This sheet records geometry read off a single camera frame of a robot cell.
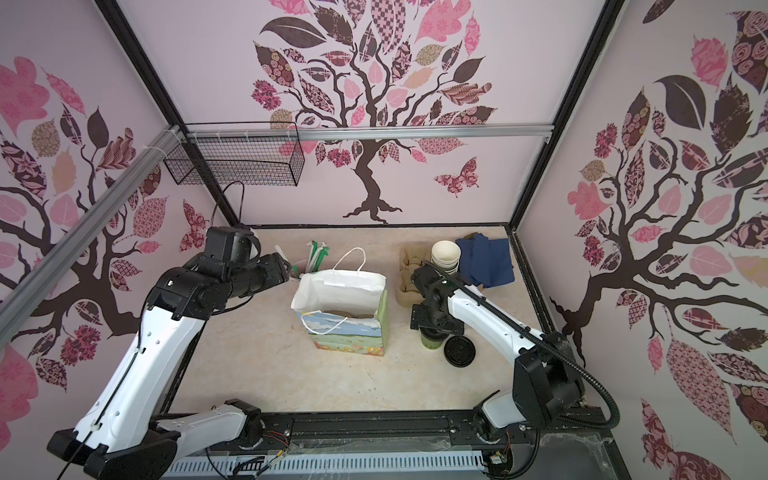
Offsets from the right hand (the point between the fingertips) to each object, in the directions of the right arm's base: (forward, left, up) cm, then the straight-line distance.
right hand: (431, 323), depth 83 cm
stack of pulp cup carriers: (+26, +4, -1) cm, 26 cm away
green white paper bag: (+5, +26, 0) cm, 26 cm away
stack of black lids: (-6, -8, -7) cm, 12 cm away
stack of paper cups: (+20, -6, +7) cm, 22 cm away
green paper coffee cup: (-4, 0, -4) cm, 6 cm away
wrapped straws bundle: (+20, +34, +8) cm, 40 cm away
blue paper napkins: (+24, -22, -3) cm, 33 cm away
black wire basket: (+49, +61, +26) cm, 82 cm away
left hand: (+3, +37, +22) cm, 43 cm away
